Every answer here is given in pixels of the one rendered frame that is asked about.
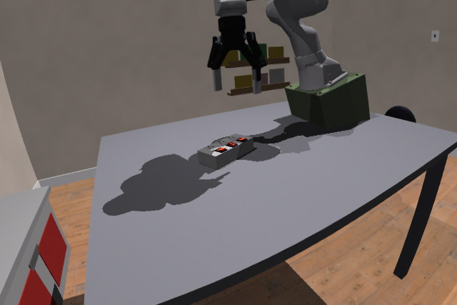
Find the grey power strip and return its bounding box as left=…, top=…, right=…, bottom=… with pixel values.
left=197, top=134, right=253, bottom=169

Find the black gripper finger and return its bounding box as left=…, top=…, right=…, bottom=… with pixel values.
left=230, top=31, right=267, bottom=94
left=207, top=36, right=229, bottom=91

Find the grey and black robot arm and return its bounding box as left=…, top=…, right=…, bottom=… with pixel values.
left=214, top=0, right=348, bottom=91

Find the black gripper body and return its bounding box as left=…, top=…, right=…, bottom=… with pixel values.
left=218, top=15, right=246, bottom=51

